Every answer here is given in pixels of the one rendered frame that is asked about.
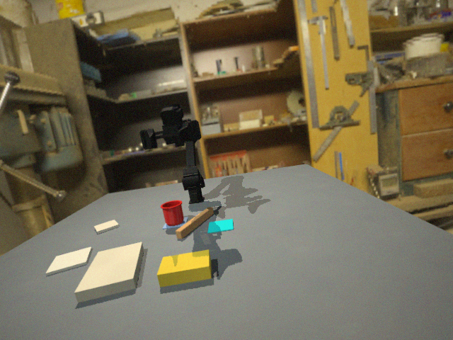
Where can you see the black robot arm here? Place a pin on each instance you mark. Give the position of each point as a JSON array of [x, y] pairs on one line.
[[192, 179]]

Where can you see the cream square block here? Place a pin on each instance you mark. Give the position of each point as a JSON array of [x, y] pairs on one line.
[[106, 226]]

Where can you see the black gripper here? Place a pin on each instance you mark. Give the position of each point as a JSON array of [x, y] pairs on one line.
[[190, 131]]

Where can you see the cream flat rectangular block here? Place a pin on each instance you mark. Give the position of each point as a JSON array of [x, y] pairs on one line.
[[112, 271]]

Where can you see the yellow rectangular block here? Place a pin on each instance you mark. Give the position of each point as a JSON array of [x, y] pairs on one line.
[[184, 268]]

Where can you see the red cup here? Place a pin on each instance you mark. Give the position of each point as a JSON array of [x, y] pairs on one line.
[[173, 212]]

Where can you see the cream flat rectangular slab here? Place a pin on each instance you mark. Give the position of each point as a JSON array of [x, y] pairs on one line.
[[69, 260]]

